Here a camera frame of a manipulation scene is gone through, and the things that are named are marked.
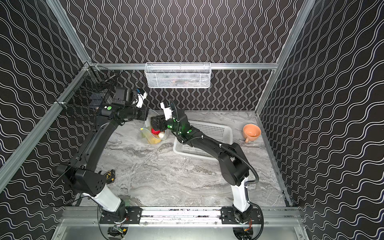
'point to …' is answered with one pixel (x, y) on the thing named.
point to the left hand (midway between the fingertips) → (151, 111)
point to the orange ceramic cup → (251, 132)
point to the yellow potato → (155, 141)
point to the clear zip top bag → (152, 136)
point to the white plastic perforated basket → (221, 133)
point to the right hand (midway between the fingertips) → (154, 118)
